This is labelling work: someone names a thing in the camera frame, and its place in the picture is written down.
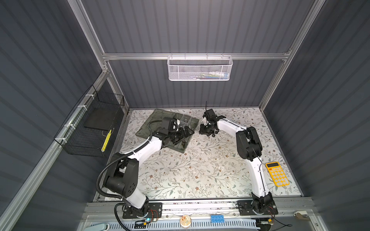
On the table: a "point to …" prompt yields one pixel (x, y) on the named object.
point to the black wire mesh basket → (85, 131)
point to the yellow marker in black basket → (106, 140)
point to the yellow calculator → (277, 173)
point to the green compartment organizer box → (181, 120)
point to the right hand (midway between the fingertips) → (202, 132)
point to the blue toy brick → (219, 218)
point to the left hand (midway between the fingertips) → (190, 135)
